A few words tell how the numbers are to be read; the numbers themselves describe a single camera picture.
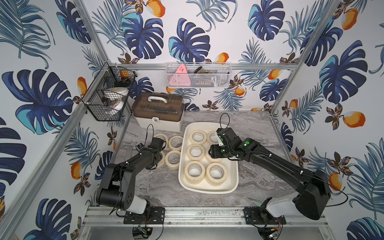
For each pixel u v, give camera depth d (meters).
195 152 0.96
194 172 0.89
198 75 0.92
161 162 0.90
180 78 0.90
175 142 1.03
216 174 0.88
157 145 0.74
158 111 0.96
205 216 0.75
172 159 0.95
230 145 0.59
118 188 0.44
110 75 0.92
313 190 0.40
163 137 1.03
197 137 1.04
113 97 0.81
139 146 0.82
